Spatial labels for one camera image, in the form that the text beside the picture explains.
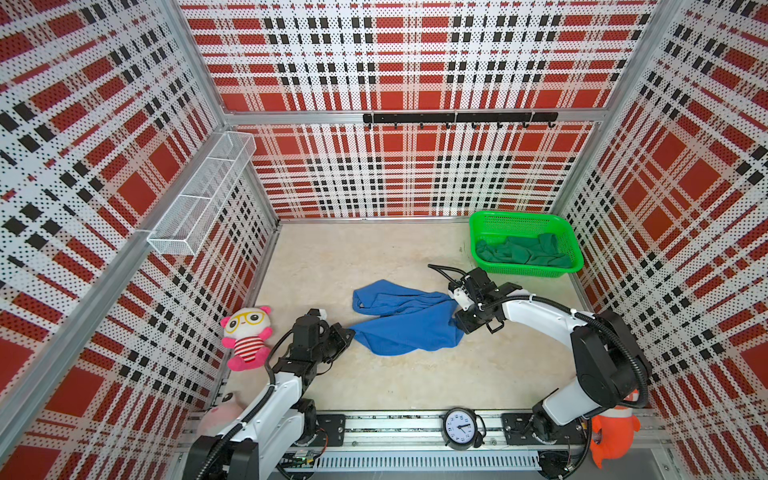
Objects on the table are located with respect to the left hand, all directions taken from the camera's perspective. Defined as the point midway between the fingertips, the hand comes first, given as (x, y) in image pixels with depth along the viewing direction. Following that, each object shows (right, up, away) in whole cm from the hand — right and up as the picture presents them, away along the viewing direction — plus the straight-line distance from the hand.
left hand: (356, 336), depth 86 cm
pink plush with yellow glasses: (-31, +2, -1) cm, 31 cm away
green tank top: (+65, +24, +22) cm, 73 cm away
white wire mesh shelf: (-55, +32, +7) cm, 64 cm away
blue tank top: (+14, +4, +2) cm, 15 cm away
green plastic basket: (+53, +35, +38) cm, 74 cm away
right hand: (+33, +3, +3) cm, 33 cm away
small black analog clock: (+28, -19, -14) cm, 37 cm away
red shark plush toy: (+63, -18, -16) cm, 68 cm away
